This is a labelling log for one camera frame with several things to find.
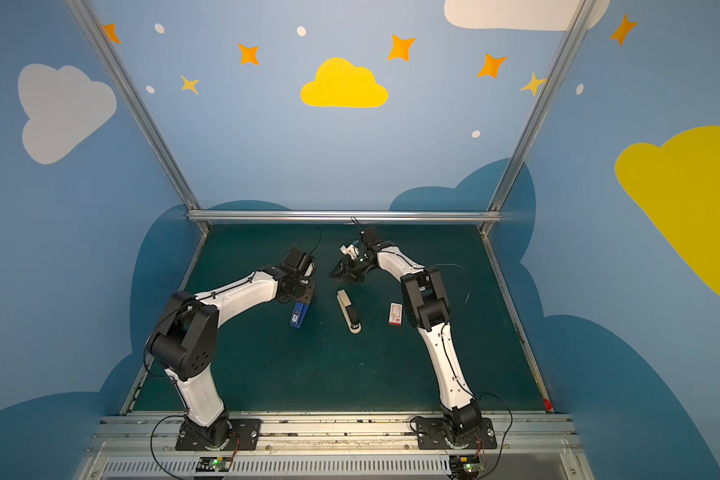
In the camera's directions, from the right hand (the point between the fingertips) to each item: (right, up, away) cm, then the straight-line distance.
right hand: (334, 275), depth 101 cm
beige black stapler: (+4, -9, -5) cm, 11 cm away
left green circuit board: (-26, -44, -30) cm, 59 cm away
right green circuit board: (+35, -45, -29) cm, 64 cm away
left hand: (-7, -5, -5) cm, 10 cm away
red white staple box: (+21, -12, -4) cm, 24 cm away
